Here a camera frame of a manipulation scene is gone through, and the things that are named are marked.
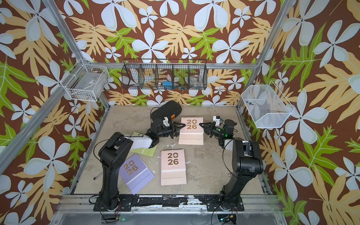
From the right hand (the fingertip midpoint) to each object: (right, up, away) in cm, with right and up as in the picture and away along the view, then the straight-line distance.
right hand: (199, 125), depth 89 cm
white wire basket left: (-72, +27, -3) cm, 77 cm away
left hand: (-9, 0, -2) cm, 9 cm away
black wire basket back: (-23, +36, +10) cm, 44 cm away
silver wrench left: (-64, -32, -7) cm, 71 cm away
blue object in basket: (-21, +27, +5) cm, 35 cm away
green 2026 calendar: (-35, -18, +4) cm, 39 cm away
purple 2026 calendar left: (-40, -29, -5) cm, 50 cm away
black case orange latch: (-21, +11, +23) cm, 33 cm away
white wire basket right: (+40, +12, -5) cm, 42 cm away
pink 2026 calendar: (-17, -27, -7) cm, 33 cm away
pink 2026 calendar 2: (-5, -5, -3) cm, 8 cm away
